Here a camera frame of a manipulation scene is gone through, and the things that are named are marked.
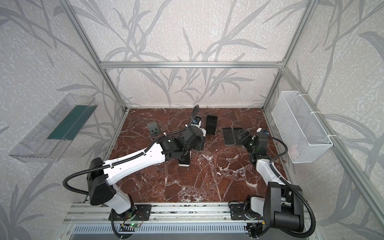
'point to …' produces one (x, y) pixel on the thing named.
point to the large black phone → (228, 136)
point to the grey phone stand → (153, 129)
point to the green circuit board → (134, 225)
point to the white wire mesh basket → (302, 135)
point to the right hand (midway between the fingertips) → (242, 130)
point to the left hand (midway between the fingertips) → (202, 133)
